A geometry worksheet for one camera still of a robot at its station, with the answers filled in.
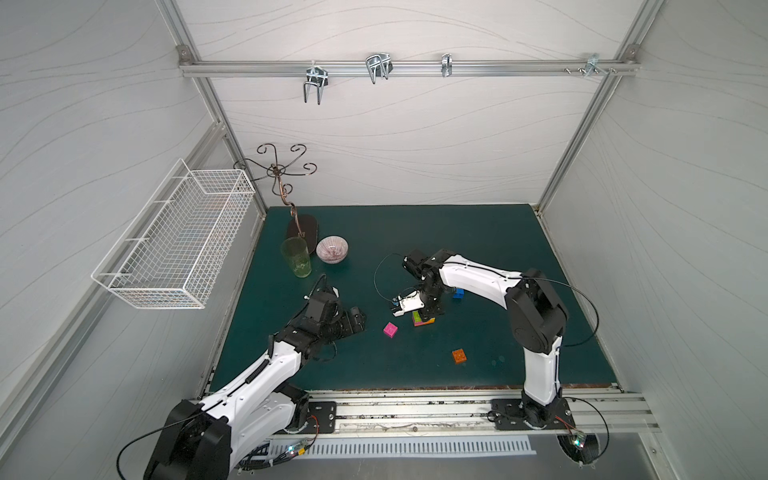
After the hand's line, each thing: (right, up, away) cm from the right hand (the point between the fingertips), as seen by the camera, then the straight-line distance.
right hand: (424, 306), depth 91 cm
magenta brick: (-2, -4, -3) cm, 6 cm away
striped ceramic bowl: (-32, +17, +14) cm, 39 cm away
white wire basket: (-61, +19, -22) cm, 67 cm away
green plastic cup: (-41, +17, +4) cm, 45 cm away
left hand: (-20, -3, -7) cm, 22 cm away
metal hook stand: (-49, +47, +1) cm, 68 cm away
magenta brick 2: (-11, -6, -4) cm, 13 cm away
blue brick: (+4, +9, -27) cm, 29 cm away
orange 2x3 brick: (+1, -4, -3) cm, 5 cm away
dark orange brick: (+9, -12, -9) cm, 17 cm away
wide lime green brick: (-3, -1, -6) cm, 7 cm away
